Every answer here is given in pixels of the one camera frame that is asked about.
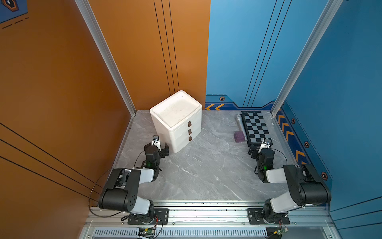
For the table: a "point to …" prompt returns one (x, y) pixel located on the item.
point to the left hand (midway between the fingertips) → (158, 141)
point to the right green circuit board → (280, 231)
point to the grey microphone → (238, 120)
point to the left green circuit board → (146, 232)
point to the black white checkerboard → (255, 126)
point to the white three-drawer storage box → (177, 120)
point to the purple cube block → (239, 136)
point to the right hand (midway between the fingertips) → (259, 145)
